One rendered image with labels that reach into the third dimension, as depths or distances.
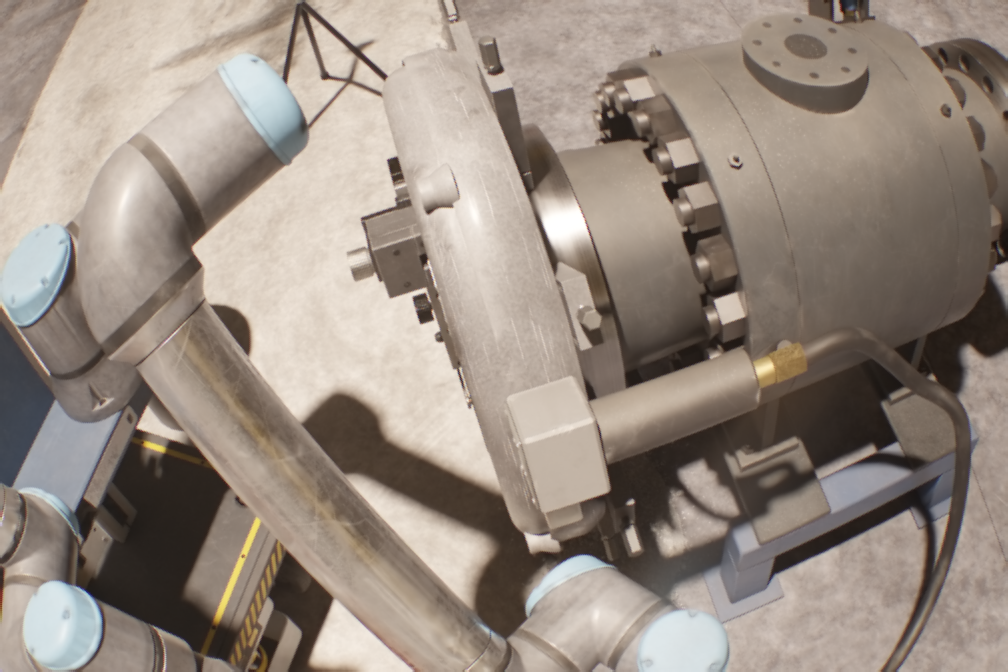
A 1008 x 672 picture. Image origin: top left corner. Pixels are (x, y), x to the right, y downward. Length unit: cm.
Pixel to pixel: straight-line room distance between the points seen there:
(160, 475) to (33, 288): 68
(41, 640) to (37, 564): 14
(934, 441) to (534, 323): 92
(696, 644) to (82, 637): 57
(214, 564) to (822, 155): 121
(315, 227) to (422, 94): 141
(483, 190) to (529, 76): 182
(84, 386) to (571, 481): 72
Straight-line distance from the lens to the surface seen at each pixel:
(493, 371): 113
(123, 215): 74
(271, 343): 238
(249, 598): 164
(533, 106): 280
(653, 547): 188
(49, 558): 97
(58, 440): 147
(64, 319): 133
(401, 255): 132
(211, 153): 75
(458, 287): 112
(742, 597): 181
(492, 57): 117
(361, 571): 80
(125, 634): 85
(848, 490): 167
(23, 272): 134
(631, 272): 134
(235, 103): 77
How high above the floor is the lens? 169
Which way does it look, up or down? 49 degrees down
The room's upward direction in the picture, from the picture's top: 16 degrees counter-clockwise
